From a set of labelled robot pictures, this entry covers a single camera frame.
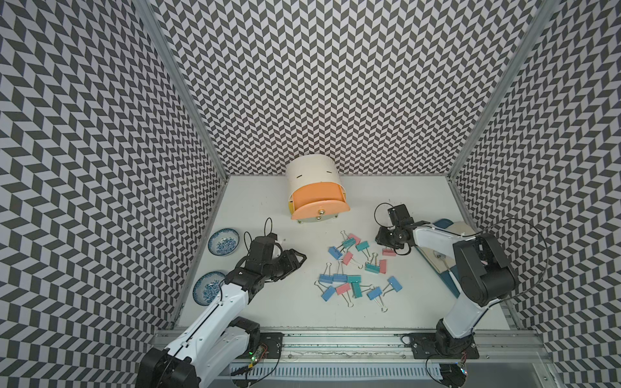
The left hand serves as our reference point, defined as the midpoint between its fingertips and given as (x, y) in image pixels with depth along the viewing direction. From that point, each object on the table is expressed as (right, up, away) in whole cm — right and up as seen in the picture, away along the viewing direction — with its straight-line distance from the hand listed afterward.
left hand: (302, 262), depth 81 cm
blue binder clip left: (+8, -8, +7) cm, 13 cm away
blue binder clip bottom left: (+8, -11, +4) cm, 15 cm away
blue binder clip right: (+33, -9, +6) cm, 35 cm away
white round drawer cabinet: (+1, +33, +12) cm, 35 cm away
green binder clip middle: (+26, -5, +10) cm, 28 cm away
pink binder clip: (+16, -1, +11) cm, 20 cm away
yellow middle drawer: (-4, +19, +4) cm, 20 cm away
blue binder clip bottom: (+25, -12, +3) cm, 29 cm away
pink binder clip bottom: (+14, -11, +4) cm, 18 cm away
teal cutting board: (+55, +12, +15) cm, 59 cm away
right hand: (+30, +4, +15) cm, 34 cm away
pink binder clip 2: (+30, -4, +11) cm, 32 cm away
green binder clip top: (+17, +4, +13) cm, 22 cm away
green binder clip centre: (+18, -7, +6) cm, 21 cm away
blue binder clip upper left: (+12, 0, +13) cm, 18 cm away
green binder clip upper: (+23, +3, +13) cm, 26 cm away
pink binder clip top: (+21, +5, +16) cm, 27 cm away
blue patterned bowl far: (-32, +4, +14) cm, 35 cm away
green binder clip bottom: (+19, -10, +3) cm, 22 cm away
